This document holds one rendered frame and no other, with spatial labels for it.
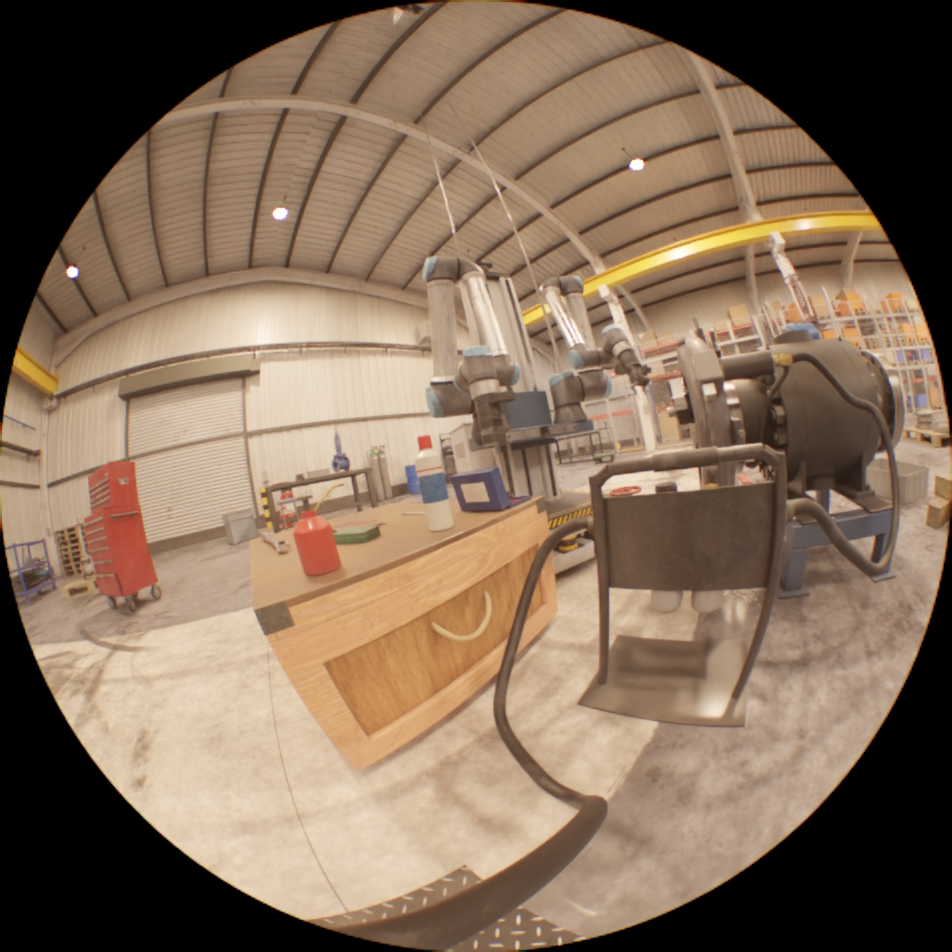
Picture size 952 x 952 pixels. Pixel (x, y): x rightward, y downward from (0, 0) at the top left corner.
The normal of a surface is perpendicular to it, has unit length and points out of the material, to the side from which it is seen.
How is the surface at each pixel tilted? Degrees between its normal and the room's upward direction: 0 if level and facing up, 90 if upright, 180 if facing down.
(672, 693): 0
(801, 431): 102
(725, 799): 0
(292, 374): 90
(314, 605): 90
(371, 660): 90
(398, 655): 90
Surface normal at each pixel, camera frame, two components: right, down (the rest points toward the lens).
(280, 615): 0.72, -0.10
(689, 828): -0.18, -0.98
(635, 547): -0.67, 0.16
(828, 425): -0.62, 0.37
